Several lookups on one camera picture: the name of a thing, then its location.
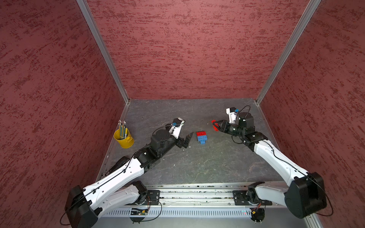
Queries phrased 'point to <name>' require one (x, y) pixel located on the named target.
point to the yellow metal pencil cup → (127, 143)
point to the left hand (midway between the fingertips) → (184, 130)
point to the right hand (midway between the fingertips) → (214, 126)
